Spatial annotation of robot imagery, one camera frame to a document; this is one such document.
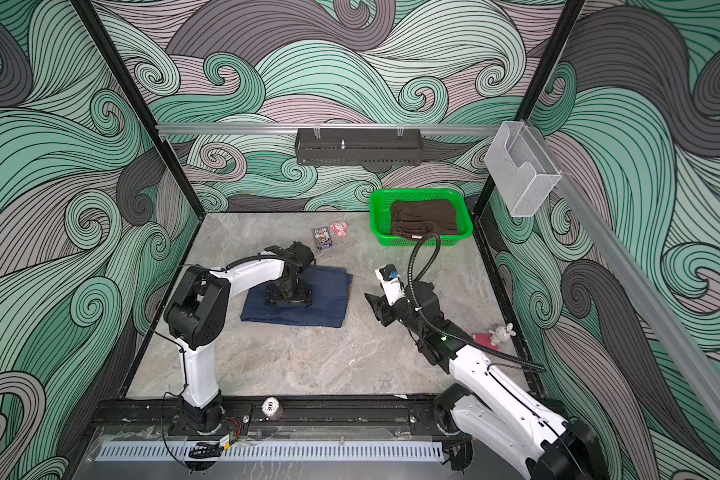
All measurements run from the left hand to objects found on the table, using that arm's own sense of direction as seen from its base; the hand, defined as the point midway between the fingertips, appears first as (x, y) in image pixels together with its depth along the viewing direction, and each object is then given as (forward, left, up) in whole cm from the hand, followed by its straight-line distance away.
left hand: (295, 302), depth 94 cm
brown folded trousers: (+35, -43, +4) cm, 55 cm away
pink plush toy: (+30, -13, +3) cm, 33 cm away
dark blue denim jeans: (+4, -11, +1) cm, 12 cm away
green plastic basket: (+37, -29, 0) cm, 47 cm away
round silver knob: (-31, 0, +5) cm, 31 cm away
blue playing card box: (+27, -6, +1) cm, 28 cm away
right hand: (-5, -24, +17) cm, 30 cm away
